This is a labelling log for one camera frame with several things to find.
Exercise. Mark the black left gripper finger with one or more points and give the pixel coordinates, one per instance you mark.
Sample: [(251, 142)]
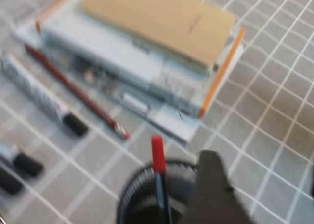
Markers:
[(214, 200)]

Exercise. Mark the red capped black pen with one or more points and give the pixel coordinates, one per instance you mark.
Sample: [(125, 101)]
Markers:
[(159, 168)]

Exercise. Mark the black mesh pen holder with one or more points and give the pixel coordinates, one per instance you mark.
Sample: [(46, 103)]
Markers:
[(138, 203)]

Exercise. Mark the thin white brochure booklet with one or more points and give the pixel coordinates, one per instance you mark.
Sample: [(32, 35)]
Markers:
[(78, 69)]

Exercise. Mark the dark red pencil with eraser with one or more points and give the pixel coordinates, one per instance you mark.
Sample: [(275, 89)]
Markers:
[(95, 108)]

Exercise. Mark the tan classic note notebook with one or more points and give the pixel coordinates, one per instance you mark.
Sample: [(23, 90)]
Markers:
[(192, 28)]

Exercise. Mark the white marker black cap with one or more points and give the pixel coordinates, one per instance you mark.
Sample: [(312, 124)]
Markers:
[(9, 183), (20, 160), (41, 96)]

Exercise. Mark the white orange-edged book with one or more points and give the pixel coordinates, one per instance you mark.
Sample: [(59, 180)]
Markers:
[(178, 81)]

